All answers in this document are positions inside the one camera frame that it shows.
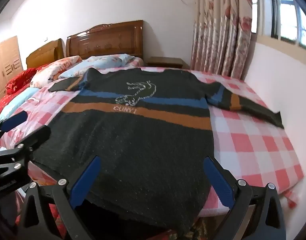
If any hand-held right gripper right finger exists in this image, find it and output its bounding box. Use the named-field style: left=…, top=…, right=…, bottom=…
left=203, top=156, right=287, bottom=240

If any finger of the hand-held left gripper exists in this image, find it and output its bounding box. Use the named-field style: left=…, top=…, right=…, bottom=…
left=0, top=111, right=28, bottom=137
left=0, top=125, right=51, bottom=195

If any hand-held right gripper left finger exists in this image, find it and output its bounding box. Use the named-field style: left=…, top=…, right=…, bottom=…
left=18, top=156, right=101, bottom=240

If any dark striped knit sweater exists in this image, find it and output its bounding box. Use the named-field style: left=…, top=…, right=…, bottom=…
left=31, top=67, right=285, bottom=235

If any light blue cloth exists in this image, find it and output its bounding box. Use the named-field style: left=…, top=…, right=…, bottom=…
left=0, top=87, right=41, bottom=121

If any red patterned quilt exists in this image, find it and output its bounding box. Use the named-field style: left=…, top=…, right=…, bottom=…
left=0, top=64, right=48, bottom=120

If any pink white checked bed sheet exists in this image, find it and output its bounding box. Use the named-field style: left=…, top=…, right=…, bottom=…
left=0, top=65, right=305, bottom=240

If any light wooden wardrobe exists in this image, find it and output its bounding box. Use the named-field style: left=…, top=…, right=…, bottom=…
left=0, top=36, right=24, bottom=103

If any orange floral white pillow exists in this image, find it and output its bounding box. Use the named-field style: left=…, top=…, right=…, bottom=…
left=30, top=56, right=83, bottom=88

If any small wooden headboard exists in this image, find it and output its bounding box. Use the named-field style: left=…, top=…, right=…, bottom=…
left=26, top=38, right=66, bottom=69

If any light blue floral pillow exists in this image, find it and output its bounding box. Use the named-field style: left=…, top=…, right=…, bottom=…
left=58, top=54, right=136, bottom=79

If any large wooden headboard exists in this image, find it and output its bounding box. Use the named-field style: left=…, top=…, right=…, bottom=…
left=65, top=20, right=145, bottom=63

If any pink floral quilt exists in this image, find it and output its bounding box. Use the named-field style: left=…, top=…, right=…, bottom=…
left=129, top=57, right=145, bottom=67

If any wooden nightstand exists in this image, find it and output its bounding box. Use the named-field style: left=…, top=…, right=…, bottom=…
left=146, top=57, right=191, bottom=70

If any pink floral curtain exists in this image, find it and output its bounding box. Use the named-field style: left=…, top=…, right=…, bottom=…
left=190, top=0, right=258, bottom=80

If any window with dark frame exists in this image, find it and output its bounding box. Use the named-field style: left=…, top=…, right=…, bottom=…
left=250, top=0, right=306, bottom=53

